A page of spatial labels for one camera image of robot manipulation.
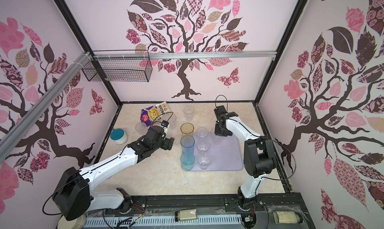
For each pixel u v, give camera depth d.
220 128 0.76
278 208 0.73
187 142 0.88
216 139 0.97
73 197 0.40
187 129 0.86
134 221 0.69
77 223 0.64
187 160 0.87
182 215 0.68
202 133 0.98
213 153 0.94
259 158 0.47
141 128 0.98
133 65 0.95
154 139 0.62
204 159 0.86
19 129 0.52
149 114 1.11
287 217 0.67
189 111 1.13
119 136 0.92
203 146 0.88
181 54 0.94
